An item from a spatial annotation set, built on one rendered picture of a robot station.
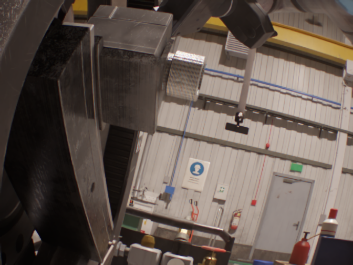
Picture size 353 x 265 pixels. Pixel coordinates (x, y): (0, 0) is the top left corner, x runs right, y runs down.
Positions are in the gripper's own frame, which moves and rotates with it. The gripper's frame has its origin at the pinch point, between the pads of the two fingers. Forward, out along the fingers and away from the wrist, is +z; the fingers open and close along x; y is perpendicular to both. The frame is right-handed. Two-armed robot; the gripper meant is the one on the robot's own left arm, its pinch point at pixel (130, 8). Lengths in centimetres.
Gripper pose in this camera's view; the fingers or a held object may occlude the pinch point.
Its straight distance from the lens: 53.0
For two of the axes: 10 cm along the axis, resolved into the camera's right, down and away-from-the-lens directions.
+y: -5.3, -8.3, 1.8
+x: 4.2, -4.4, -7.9
